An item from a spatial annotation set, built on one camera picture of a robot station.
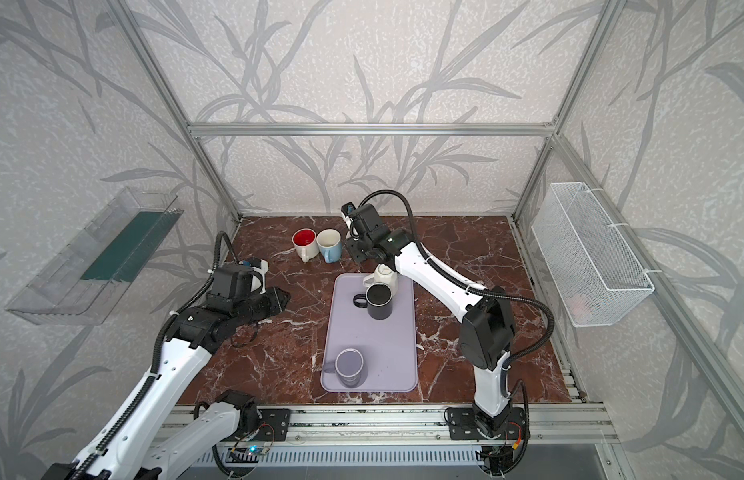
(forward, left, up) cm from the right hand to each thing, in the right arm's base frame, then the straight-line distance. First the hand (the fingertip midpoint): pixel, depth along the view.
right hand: (357, 231), depth 85 cm
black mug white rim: (-14, -6, -14) cm, 21 cm away
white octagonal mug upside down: (-6, -8, -13) cm, 17 cm away
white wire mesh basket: (-22, -52, +11) cm, 58 cm away
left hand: (-17, +15, -2) cm, 23 cm away
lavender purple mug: (-33, +1, -15) cm, 36 cm away
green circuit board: (-51, +26, -25) cm, 62 cm away
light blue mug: (+7, +11, -14) cm, 19 cm away
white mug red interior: (+12, +22, -19) cm, 31 cm away
